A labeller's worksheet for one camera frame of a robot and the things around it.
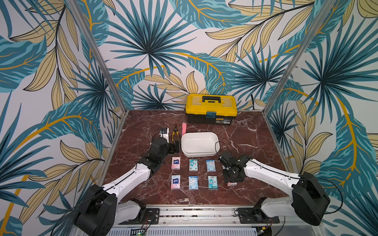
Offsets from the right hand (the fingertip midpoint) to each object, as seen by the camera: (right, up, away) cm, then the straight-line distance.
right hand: (228, 178), depth 84 cm
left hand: (-32, +21, +1) cm, 39 cm away
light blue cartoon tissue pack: (-20, -2, -2) cm, 20 cm away
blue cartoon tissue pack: (-9, +6, +5) cm, 12 cm away
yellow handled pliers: (-32, +26, +23) cm, 47 cm away
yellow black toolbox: (-7, +41, +17) cm, 45 cm away
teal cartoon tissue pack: (-20, +6, +5) cm, 21 cm away
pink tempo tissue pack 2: (-30, -1, -2) cm, 30 cm away
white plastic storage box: (-15, +17, +21) cm, 31 cm away
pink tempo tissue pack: (-30, +8, +5) cm, 32 cm away
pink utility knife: (-26, +28, +26) cm, 46 cm away
